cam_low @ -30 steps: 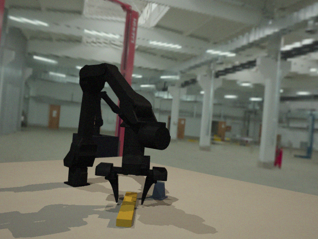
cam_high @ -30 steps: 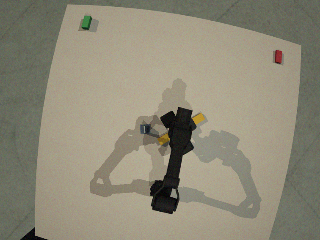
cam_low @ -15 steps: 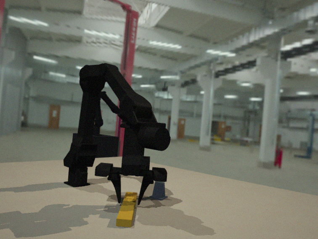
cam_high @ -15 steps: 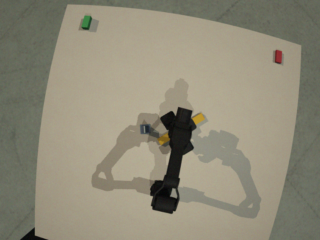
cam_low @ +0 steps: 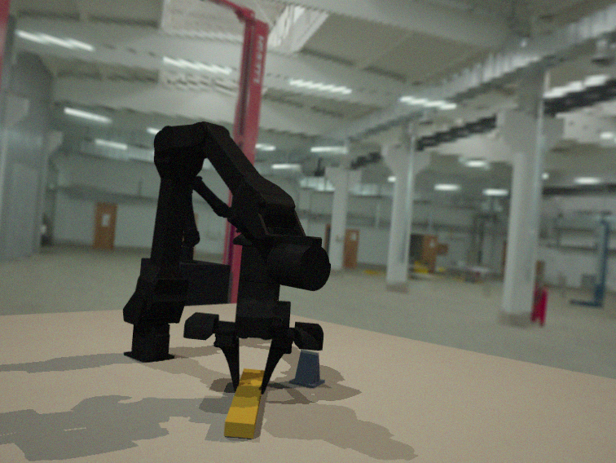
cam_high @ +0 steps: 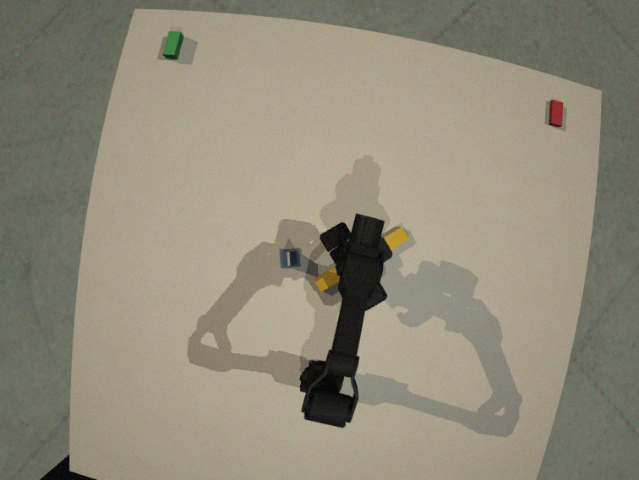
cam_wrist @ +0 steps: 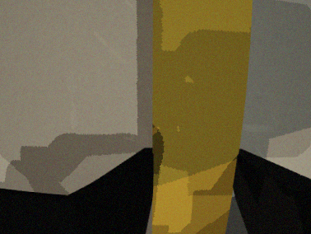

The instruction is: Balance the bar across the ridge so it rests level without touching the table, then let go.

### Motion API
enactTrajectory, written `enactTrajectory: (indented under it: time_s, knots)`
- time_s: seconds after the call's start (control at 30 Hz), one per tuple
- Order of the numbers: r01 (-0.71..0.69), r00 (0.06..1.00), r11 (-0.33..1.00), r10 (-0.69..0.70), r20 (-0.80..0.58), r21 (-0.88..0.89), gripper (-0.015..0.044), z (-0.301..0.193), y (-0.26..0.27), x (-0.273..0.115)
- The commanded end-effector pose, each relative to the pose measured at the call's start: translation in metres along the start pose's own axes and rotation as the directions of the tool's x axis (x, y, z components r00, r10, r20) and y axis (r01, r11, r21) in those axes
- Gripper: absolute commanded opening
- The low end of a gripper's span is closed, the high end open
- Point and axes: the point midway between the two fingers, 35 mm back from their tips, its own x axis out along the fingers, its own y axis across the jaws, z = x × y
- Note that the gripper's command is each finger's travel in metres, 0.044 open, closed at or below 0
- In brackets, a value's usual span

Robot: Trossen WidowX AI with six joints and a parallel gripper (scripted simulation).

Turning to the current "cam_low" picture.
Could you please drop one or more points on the yellow bar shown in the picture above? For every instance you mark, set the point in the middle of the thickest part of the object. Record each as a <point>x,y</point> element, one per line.
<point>242,415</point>

